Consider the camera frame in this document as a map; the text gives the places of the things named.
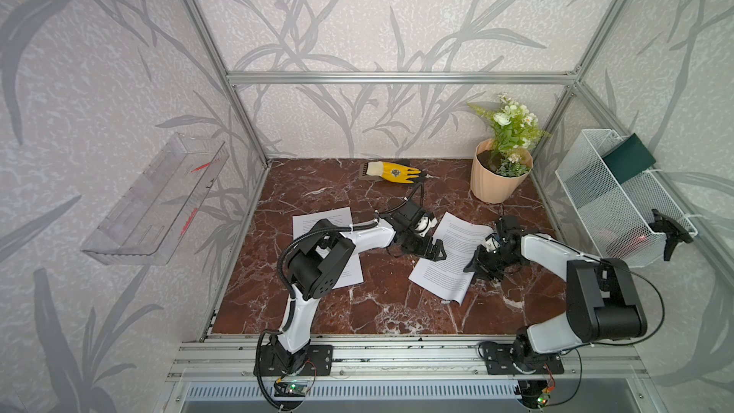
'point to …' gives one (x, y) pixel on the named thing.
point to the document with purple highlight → (336, 217)
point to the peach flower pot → (489, 185)
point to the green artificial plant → (516, 134)
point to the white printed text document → (460, 239)
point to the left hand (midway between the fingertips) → (435, 255)
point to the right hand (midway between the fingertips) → (465, 268)
